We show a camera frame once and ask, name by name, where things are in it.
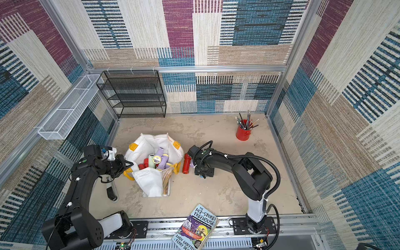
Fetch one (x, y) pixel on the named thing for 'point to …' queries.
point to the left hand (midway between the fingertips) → (133, 163)
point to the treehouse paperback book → (196, 229)
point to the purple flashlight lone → (164, 160)
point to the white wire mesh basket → (67, 114)
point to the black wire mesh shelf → (136, 94)
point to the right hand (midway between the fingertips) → (205, 174)
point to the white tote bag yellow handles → (152, 183)
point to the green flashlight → (151, 164)
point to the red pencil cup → (244, 130)
